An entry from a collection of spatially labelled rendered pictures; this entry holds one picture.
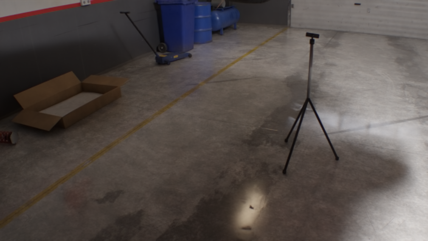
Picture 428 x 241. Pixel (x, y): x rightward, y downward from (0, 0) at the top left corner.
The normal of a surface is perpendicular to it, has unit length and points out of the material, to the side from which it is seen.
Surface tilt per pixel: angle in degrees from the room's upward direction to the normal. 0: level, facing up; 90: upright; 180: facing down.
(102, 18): 90
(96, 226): 0
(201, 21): 90
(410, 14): 90
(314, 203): 0
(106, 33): 90
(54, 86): 47
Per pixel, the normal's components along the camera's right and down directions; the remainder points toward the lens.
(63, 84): 0.65, -0.51
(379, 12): -0.43, 0.40
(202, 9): 0.40, 0.37
